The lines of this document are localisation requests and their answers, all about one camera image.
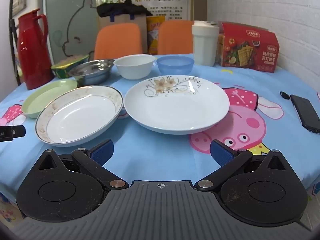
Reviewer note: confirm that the brown paper bag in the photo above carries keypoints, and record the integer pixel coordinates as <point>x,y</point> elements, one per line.
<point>140,22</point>

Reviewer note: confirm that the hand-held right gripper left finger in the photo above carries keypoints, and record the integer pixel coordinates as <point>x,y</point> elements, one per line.
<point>102,153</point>

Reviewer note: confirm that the black smartphone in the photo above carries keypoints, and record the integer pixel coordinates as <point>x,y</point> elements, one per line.
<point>306,112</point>

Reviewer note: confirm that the green instant noodle bowl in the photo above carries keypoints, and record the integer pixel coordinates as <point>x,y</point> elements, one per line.
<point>65,67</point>

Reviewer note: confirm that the black cloth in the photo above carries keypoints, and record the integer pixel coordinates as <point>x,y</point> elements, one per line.
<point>122,8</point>

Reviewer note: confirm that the orange chair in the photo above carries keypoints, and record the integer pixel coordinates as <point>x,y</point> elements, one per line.
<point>117,41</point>
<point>175,37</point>

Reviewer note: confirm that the frosted glass door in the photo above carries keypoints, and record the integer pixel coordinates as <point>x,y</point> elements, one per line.
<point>72,25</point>

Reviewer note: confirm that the black metal frame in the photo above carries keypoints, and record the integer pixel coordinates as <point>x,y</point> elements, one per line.
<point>13,45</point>

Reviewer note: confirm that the wall switch box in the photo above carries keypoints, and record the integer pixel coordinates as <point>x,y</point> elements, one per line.
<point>19,3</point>

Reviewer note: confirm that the white tumbler with lid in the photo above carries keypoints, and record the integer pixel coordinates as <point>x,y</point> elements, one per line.
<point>205,45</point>

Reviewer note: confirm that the white gold-rimmed plate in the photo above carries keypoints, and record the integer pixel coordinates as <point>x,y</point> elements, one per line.
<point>80,120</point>

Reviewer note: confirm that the blue plastic bowl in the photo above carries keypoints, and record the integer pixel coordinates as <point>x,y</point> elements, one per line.
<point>175,66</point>

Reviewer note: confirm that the blue cartoon pig tablecloth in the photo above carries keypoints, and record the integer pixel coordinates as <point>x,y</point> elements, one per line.
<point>160,152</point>

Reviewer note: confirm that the yellow snack bag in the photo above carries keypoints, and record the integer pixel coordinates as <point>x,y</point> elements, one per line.
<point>155,35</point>

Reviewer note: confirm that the white ribbed bowl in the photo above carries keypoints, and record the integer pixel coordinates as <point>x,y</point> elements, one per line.
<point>135,67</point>

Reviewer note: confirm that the stainless steel bowl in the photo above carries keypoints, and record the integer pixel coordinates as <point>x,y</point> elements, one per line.
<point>92,72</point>

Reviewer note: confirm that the light green plate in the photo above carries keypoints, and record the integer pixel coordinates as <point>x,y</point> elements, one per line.
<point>42,97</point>

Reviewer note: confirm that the white text wall poster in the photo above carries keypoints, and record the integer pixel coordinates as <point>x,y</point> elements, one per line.
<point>155,5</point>

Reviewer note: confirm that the white floral plate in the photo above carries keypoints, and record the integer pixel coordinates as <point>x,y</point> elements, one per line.
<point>175,107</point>

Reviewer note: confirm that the red cracker box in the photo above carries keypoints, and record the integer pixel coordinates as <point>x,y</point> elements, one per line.
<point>250,47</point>

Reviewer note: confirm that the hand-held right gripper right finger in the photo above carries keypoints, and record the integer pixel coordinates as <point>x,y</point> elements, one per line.
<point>221,155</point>

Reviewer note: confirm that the red thermos jug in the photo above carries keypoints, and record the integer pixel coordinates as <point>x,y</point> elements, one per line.
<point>33,55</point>

